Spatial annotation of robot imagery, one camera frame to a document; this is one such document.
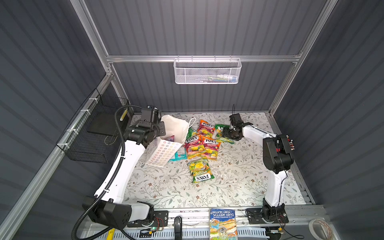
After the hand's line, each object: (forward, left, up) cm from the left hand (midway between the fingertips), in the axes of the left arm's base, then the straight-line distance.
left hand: (159, 126), depth 75 cm
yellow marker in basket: (+10, +20, -1) cm, 23 cm away
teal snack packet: (-2, -9, -26) cm, 27 cm away
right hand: (+11, -42, -24) cm, 50 cm away
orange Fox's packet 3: (+2, -29, -25) cm, 38 cm away
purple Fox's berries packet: (+7, -3, -20) cm, 22 cm away
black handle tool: (-39, -9, -23) cm, 46 cm away
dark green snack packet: (+15, -17, -25) cm, 34 cm away
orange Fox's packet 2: (+2, -19, -25) cm, 31 cm away
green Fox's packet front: (-13, -21, -26) cm, 36 cm away
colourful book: (-41, -29, -26) cm, 56 cm away
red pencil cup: (-5, -73, -12) cm, 74 cm away
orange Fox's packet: (+17, -27, -24) cm, 40 cm away
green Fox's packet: (+16, -37, -24) cm, 47 cm away
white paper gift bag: (-9, 0, -9) cm, 13 cm away
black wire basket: (-3, +33, -2) cm, 33 cm away
